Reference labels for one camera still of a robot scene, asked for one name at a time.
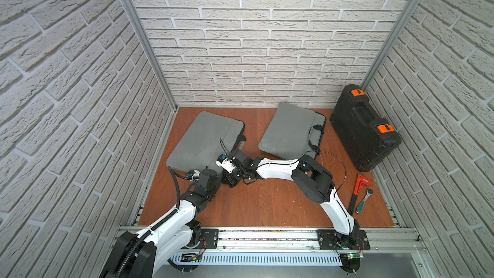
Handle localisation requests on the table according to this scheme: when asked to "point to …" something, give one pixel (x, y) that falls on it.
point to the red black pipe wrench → (361, 181)
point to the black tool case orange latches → (366, 136)
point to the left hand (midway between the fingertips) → (220, 174)
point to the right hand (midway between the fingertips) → (226, 179)
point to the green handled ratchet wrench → (370, 192)
